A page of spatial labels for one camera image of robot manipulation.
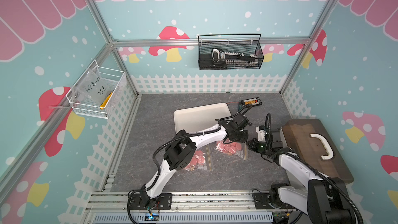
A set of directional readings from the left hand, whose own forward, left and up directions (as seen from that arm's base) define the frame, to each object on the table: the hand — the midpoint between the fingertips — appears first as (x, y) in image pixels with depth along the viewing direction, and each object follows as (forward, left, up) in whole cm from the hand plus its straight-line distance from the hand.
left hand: (246, 141), depth 88 cm
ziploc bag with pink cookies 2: (-10, +24, -4) cm, 26 cm away
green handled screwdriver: (+25, +1, -6) cm, 26 cm away
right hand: (0, 0, -1) cm, 1 cm away
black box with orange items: (+34, -12, -4) cm, 36 cm away
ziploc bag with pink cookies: (-3, +3, -4) cm, 6 cm away
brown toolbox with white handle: (-2, -31, +7) cm, 32 cm away
